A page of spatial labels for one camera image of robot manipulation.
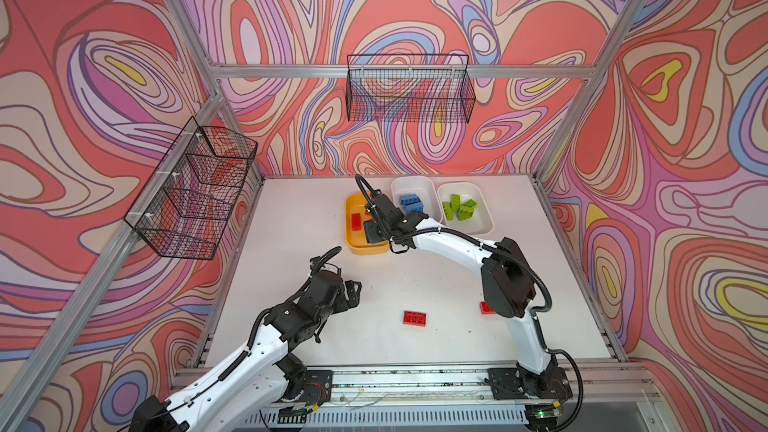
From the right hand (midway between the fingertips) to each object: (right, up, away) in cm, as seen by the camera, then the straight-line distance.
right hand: (377, 233), depth 93 cm
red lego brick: (-7, +3, +8) cm, 11 cm away
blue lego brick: (+11, +12, +15) cm, 22 cm away
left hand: (-8, -15, -11) cm, 20 cm away
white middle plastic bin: (+18, +15, +19) cm, 30 cm away
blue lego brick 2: (+13, +9, +13) cm, 20 cm away
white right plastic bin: (+37, +3, +12) cm, 39 cm away
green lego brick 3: (+30, +6, +10) cm, 32 cm away
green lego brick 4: (+34, +9, +16) cm, 39 cm away
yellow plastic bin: (-8, 0, +6) cm, 10 cm away
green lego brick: (+26, +7, +13) cm, 29 cm away
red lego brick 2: (+11, -24, -9) cm, 27 cm away
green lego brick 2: (+28, +10, +13) cm, 33 cm away
